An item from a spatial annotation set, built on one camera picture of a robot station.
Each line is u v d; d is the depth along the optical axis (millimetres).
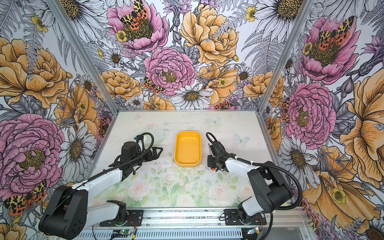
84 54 886
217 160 797
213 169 894
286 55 893
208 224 736
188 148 989
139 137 781
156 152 795
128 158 685
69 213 413
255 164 510
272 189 442
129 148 675
